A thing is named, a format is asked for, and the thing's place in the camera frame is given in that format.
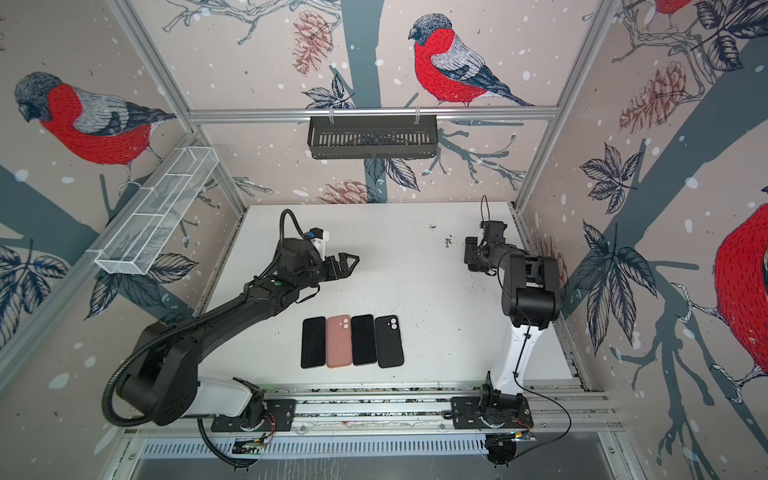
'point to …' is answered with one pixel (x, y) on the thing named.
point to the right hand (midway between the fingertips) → (478, 256)
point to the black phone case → (388, 341)
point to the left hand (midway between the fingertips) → (349, 260)
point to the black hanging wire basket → (373, 138)
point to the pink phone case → (338, 341)
